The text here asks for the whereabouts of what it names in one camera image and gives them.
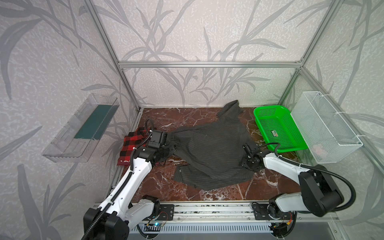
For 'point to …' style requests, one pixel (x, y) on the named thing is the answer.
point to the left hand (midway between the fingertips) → (176, 144)
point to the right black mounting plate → (260, 211)
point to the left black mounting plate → (167, 212)
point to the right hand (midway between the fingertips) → (244, 160)
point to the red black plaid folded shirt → (131, 141)
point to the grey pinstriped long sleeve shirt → (209, 154)
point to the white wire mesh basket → (328, 136)
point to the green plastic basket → (277, 125)
